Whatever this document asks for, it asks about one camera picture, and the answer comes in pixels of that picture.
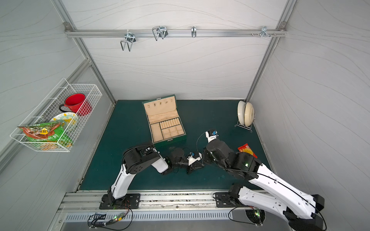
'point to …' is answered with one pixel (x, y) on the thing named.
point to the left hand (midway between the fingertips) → (204, 167)
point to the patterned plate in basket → (67, 120)
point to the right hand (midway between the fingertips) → (204, 148)
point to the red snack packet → (246, 148)
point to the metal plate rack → (249, 128)
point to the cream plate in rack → (249, 114)
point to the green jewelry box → (165, 125)
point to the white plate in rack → (241, 111)
